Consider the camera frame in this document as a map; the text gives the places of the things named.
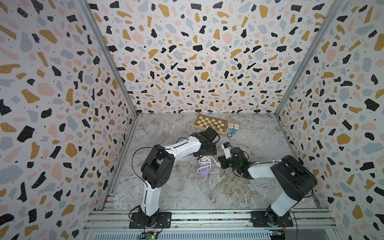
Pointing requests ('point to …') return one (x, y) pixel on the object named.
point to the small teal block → (233, 131)
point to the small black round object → (229, 135)
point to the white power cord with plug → (210, 158)
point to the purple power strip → (204, 172)
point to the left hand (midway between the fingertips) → (211, 152)
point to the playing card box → (233, 125)
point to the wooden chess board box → (205, 122)
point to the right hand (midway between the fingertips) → (219, 158)
